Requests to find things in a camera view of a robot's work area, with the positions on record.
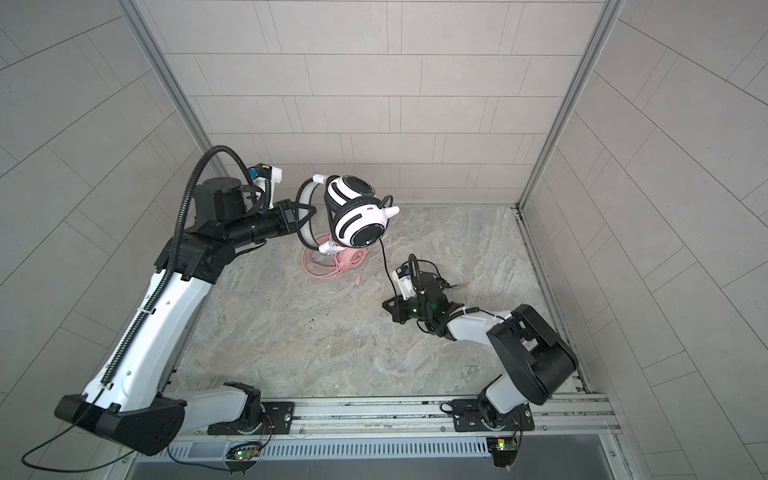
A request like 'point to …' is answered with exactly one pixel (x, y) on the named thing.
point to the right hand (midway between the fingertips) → (383, 308)
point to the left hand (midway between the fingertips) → (319, 206)
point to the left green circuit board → (243, 456)
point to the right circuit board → (504, 450)
